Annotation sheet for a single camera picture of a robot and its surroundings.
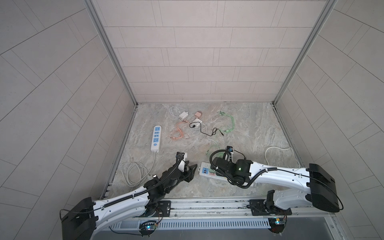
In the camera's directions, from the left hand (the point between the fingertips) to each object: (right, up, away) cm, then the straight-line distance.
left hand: (197, 164), depth 78 cm
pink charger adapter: (0, +27, +30) cm, 41 cm away
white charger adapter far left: (-11, +26, +30) cm, 41 cm away
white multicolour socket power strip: (+4, -4, +3) cm, 6 cm away
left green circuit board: (-22, -23, -13) cm, 35 cm away
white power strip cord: (+52, +5, +13) cm, 54 cm away
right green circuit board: (+37, -26, -9) cm, 46 cm away
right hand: (+11, -5, +1) cm, 12 cm away
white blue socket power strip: (-26, +11, +16) cm, 33 cm away
